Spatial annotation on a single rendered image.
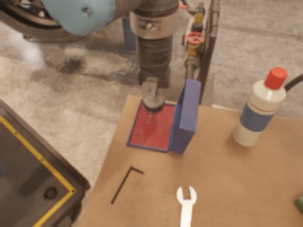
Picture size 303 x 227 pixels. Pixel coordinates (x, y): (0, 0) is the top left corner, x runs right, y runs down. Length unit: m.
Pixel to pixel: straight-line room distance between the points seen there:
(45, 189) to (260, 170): 0.60
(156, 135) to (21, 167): 0.45
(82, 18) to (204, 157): 0.44
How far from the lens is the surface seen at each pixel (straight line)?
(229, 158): 0.63
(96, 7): 0.30
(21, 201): 0.81
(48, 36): 1.43
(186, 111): 0.54
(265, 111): 0.55
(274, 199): 0.62
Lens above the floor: 1.00
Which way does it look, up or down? 49 degrees down
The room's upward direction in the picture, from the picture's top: 1 degrees counter-clockwise
